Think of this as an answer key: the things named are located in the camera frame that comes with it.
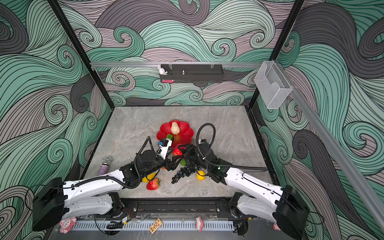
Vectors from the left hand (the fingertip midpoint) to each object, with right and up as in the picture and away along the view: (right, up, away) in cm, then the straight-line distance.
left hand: (179, 151), depth 74 cm
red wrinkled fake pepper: (-1, +1, -3) cm, 3 cm away
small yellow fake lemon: (+11, -16, +7) cm, 21 cm away
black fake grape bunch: (+2, -13, +7) cm, 15 cm away
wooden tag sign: (-10, -33, -6) cm, 35 cm away
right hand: (-1, +1, -2) cm, 2 cm away
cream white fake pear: (-5, +10, +26) cm, 28 cm away
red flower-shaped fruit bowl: (+2, +4, +28) cm, 29 cm away
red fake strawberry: (-14, -19, +3) cm, 23 cm away
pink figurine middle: (+10, -30, -9) cm, 33 cm away
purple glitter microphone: (-44, -12, +10) cm, 47 cm away
